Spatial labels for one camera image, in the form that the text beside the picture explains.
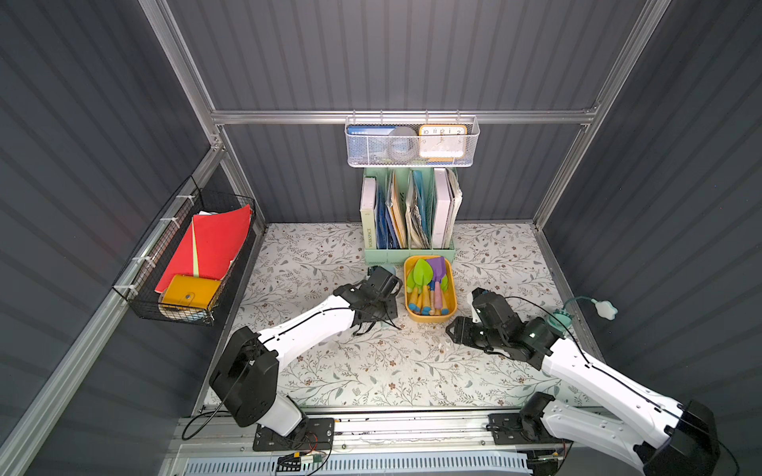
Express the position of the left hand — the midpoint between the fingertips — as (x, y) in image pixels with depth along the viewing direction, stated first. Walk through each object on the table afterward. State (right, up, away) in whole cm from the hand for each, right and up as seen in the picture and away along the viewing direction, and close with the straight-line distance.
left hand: (389, 307), depth 84 cm
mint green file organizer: (+7, +29, +12) cm, 32 cm away
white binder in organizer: (+18, +30, +9) cm, 36 cm away
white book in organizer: (-6, +28, +5) cm, 29 cm away
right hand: (+18, -5, -6) cm, 20 cm away
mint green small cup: (+51, -3, 0) cm, 51 cm away
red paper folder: (-46, +17, -11) cm, 50 cm away
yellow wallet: (-45, +7, -19) cm, 49 cm away
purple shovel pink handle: (+17, +11, +16) cm, 26 cm away
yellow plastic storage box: (+20, +3, +9) cm, 22 cm away
